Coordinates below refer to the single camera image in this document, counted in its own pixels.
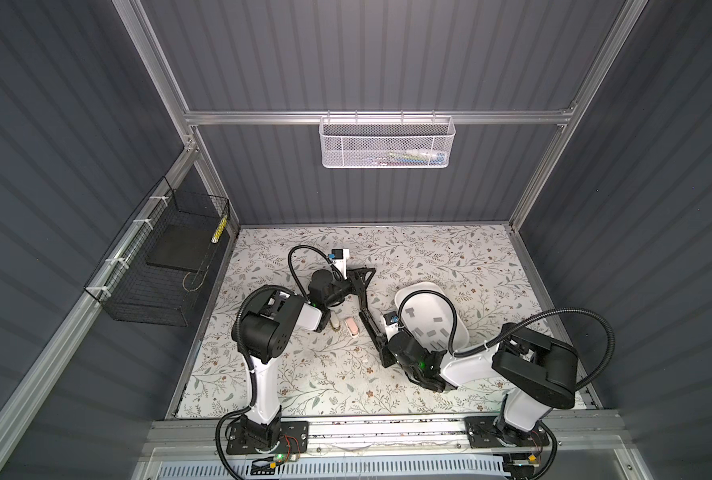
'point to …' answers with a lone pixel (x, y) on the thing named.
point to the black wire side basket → (157, 269)
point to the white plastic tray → (429, 317)
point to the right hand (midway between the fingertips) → (381, 340)
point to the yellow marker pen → (216, 236)
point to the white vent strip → (438, 470)
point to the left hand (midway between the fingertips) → (373, 270)
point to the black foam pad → (184, 247)
